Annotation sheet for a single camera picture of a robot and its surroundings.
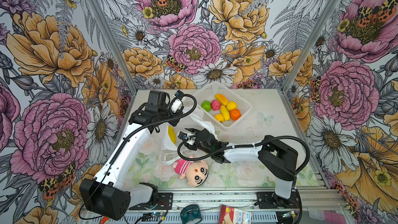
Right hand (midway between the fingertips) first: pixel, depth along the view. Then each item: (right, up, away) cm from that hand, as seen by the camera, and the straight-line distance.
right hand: (186, 135), depth 84 cm
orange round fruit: (+29, +10, +15) cm, 35 cm away
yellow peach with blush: (+19, +9, +13) cm, 25 cm away
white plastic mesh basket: (+31, +19, +24) cm, 44 cm away
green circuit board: (-11, -33, -14) cm, 37 cm away
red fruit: (+17, +16, +21) cm, 32 cm away
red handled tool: (-35, -35, -14) cm, 51 cm away
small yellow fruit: (-4, +4, -17) cm, 18 cm away
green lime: (+11, +16, +21) cm, 29 cm away
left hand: (-3, +10, -8) cm, 13 cm away
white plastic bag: (+3, +9, -10) cm, 14 cm away
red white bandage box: (+21, -31, -17) cm, 41 cm away
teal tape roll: (+4, -27, -20) cm, 34 cm away
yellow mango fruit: (+24, +11, +18) cm, 32 cm away
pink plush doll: (+5, -16, -8) cm, 19 cm away
